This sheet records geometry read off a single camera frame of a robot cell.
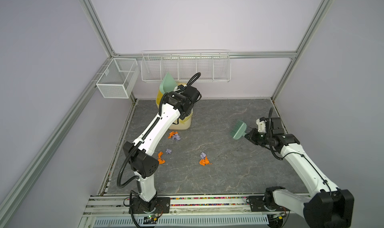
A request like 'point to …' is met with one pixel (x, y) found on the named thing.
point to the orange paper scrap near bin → (171, 134)
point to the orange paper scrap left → (160, 160)
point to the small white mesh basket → (118, 79)
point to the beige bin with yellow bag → (180, 124)
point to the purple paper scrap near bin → (176, 136)
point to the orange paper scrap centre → (204, 162)
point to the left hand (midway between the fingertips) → (163, 105)
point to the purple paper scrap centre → (203, 155)
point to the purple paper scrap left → (168, 151)
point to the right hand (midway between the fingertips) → (246, 136)
